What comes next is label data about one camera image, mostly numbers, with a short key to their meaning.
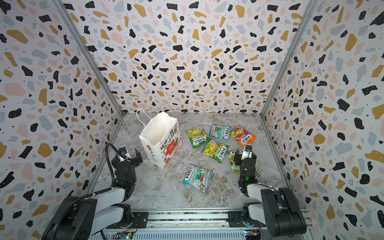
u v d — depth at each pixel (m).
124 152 0.72
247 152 0.76
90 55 0.86
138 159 0.80
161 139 0.74
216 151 0.97
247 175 0.67
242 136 1.06
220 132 1.06
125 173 0.65
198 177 0.85
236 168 0.90
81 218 0.42
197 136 1.05
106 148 0.61
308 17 0.74
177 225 0.73
